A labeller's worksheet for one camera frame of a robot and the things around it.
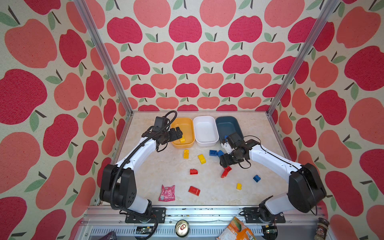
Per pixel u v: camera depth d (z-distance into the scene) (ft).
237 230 2.25
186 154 3.20
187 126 3.65
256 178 2.77
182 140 3.33
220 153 3.12
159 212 2.47
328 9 2.32
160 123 2.23
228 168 2.92
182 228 2.02
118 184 1.42
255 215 2.42
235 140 2.26
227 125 3.72
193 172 2.89
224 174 2.83
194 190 2.67
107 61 2.97
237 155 2.16
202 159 3.08
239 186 2.73
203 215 2.51
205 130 3.56
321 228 2.22
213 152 3.14
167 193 2.63
